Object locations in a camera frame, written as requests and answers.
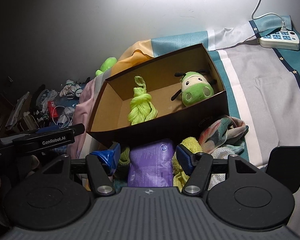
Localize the neon green knotted cloth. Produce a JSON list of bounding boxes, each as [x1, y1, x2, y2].
[[128, 76, 158, 125]]

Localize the white power strip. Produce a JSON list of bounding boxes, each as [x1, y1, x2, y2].
[[259, 31, 300, 51]]

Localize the green frog plush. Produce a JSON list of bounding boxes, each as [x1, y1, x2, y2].
[[95, 57, 117, 76]]

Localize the floral patterned cloth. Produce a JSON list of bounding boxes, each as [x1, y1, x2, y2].
[[198, 116, 249, 154]]

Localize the black white striped socks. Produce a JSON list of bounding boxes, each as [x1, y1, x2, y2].
[[30, 84, 58, 122]]

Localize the white power cable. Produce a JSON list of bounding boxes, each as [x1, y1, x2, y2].
[[251, 0, 288, 33]]

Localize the purple tissue pack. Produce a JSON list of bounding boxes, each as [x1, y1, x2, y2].
[[127, 140, 174, 187]]

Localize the yellow fluffy towel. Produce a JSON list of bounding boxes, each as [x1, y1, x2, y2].
[[172, 137, 202, 191]]

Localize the white charger with cable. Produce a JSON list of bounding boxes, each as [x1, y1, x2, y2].
[[52, 106, 75, 128]]

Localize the white fluffy towel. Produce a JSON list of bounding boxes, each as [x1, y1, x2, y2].
[[208, 145, 244, 190]]

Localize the white gloves pair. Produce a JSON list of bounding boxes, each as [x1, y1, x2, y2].
[[59, 80, 83, 99]]

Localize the brown cardboard box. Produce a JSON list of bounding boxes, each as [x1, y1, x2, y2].
[[86, 43, 229, 147]]

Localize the green cow plush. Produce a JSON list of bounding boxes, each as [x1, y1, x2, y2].
[[171, 69, 217, 107]]

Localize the multicolour striped bed sheet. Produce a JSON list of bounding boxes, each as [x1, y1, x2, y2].
[[72, 15, 300, 238]]

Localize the dark green knit sock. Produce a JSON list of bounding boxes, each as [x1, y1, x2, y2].
[[119, 147, 130, 166]]

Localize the pink cloth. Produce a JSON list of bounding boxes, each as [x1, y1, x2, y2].
[[66, 78, 96, 159]]

